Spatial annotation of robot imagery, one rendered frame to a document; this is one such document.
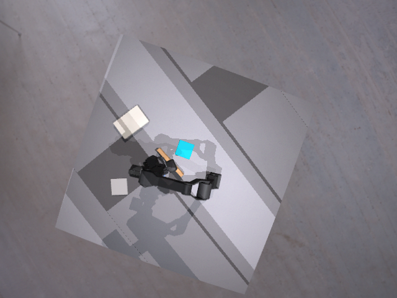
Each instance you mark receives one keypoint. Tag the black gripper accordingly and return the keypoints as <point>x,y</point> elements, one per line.
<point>170,166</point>

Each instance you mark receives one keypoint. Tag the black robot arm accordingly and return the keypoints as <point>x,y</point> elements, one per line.
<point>149,176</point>

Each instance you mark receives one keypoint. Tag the cream flat rectangular block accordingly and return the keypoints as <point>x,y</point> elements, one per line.
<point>131,122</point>

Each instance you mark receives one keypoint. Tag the wooden plank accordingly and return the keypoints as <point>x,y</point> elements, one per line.
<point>180,173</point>

